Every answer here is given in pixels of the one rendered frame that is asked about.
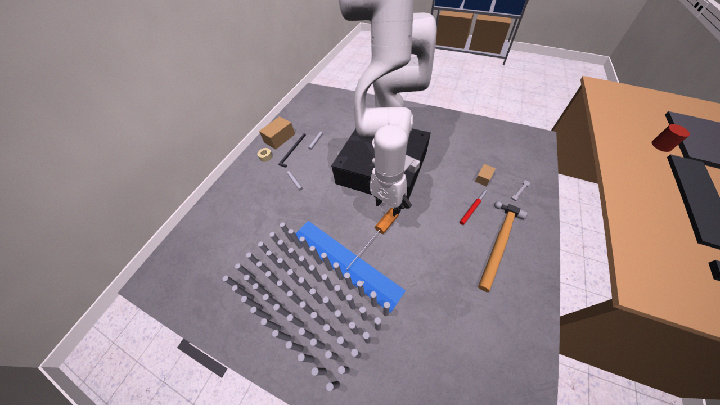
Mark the red-handled screwdriver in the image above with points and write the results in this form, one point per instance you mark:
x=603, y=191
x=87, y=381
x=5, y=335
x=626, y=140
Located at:
x=472, y=208

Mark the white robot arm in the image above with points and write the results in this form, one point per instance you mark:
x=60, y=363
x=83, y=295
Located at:
x=392, y=70

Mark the orange-handled ball-peen hammer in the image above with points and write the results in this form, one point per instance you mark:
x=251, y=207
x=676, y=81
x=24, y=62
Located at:
x=500, y=244

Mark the beige cylindrical ring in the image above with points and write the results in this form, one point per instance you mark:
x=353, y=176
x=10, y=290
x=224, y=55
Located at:
x=265, y=154

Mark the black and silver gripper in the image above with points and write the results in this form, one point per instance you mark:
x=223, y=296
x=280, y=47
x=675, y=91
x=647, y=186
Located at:
x=393, y=194

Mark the dark grey l-shaped bar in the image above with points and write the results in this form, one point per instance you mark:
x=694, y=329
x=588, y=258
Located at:
x=291, y=150

